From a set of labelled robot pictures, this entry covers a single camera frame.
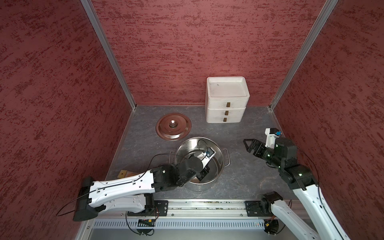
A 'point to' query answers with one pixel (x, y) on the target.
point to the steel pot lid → (173, 126)
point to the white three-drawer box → (226, 99)
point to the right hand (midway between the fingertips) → (247, 146)
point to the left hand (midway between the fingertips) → (205, 161)
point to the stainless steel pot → (194, 146)
